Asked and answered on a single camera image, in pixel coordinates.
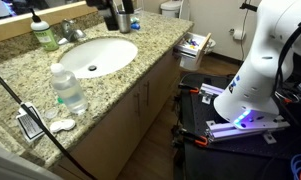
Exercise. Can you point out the white oval sink basin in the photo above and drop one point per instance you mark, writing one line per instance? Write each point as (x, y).
(100, 55)

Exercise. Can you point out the white toilet paper roll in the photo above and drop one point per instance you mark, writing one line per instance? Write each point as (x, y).
(238, 34)

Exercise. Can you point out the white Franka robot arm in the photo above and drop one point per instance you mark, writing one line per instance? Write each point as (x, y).
(256, 50)

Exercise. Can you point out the white device housing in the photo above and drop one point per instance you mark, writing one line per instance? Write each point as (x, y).
(13, 166)

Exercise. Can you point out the white waste bin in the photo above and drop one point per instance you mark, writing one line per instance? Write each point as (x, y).
(190, 63)

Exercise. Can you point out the black sink drain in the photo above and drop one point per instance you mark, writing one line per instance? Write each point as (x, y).
(92, 68)

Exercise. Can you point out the blue toiletry items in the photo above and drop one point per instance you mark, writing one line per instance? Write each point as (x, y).
(135, 24)

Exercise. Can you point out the colourful items inside drawer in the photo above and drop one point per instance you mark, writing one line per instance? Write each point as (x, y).
(192, 42)

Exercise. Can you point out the black wall mounted bracket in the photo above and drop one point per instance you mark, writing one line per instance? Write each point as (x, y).
(248, 6)

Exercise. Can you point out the green soap pump bottle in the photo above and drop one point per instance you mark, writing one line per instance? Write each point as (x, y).
(46, 35)

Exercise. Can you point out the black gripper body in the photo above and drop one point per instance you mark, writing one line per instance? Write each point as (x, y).
(98, 2)

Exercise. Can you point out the stainless steel tumbler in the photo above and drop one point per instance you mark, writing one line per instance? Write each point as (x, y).
(124, 22)

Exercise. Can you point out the wooden vanity cabinet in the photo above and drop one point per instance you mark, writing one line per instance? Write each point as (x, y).
(123, 133)

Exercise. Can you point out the wall mirror with wooden frame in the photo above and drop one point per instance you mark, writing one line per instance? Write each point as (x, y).
(30, 20)

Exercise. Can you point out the clear round lens lid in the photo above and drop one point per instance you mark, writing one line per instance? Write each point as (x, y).
(50, 114)

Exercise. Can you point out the open wooden drawer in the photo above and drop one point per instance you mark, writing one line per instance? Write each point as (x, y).
(200, 48)

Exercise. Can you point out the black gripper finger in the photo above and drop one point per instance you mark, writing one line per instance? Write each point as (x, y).
(111, 18)
(127, 6)

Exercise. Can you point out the black robot cart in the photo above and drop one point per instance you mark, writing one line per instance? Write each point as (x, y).
(203, 160)

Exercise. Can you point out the clear plastic liquid bottle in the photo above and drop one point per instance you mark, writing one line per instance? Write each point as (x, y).
(69, 90)

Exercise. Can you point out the chrome sink faucet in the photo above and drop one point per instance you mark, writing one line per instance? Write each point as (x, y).
(70, 30)

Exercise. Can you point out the long aluminium base rail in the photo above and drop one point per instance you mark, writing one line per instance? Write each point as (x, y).
(243, 130)

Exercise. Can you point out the short aluminium rail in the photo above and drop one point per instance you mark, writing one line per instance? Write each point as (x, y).
(210, 90)

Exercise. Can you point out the small white soap dish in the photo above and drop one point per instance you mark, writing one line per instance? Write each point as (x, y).
(62, 125)

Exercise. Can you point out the orange black clamp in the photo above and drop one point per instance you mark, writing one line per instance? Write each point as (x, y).
(200, 141)
(194, 90)

